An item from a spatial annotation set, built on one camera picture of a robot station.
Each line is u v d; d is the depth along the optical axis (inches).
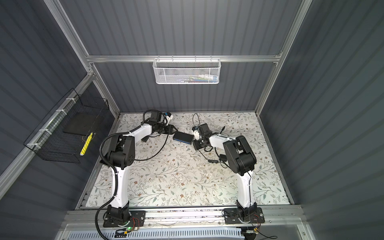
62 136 28.5
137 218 28.5
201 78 36.0
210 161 36.8
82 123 29.6
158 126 34.6
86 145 27.3
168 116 37.9
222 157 36.9
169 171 35.3
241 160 22.1
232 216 28.9
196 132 36.9
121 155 23.5
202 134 32.6
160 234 30.3
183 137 42.2
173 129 38.3
